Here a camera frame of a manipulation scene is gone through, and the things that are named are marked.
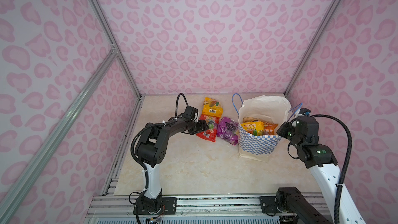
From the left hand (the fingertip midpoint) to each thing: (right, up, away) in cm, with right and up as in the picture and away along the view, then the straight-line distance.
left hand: (206, 127), depth 98 cm
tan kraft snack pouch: (+27, +5, +2) cm, 28 cm away
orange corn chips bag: (+35, +1, -12) cm, 37 cm away
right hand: (+35, +5, -25) cm, 44 cm away
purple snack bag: (+13, -1, -5) cm, 14 cm away
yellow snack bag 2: (+4, +12, +6) cm, 14 cm away
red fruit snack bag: (+3, -4, -3) cm, 5 cm away
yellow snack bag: (+25, +2, -17) cm, 30 cm away
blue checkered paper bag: (+36, +11, -9) cm, 39 cm away
